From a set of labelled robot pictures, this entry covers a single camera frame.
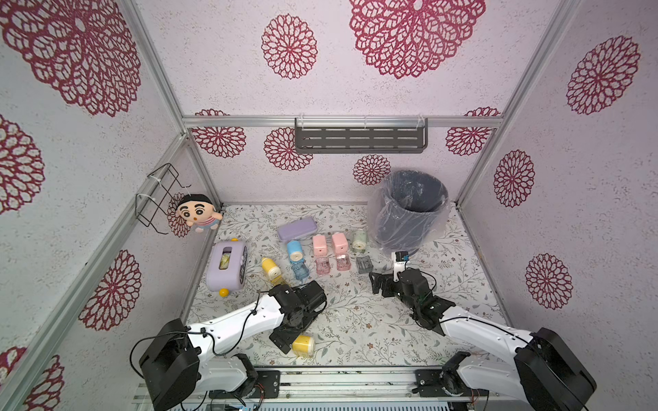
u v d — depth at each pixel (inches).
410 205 39.3
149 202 29.2
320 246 38.4
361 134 36.7
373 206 36.9
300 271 38.5
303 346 29.4
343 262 39.6
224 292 34.4
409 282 25.5
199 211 36.2
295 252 37.7
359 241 38.3
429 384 29.3
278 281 37.0
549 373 15.7
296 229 44.2
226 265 35.4
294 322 22.3
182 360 15.5
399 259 29.4
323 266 39.3
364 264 39.4
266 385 28.8
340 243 38.7
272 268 35.4
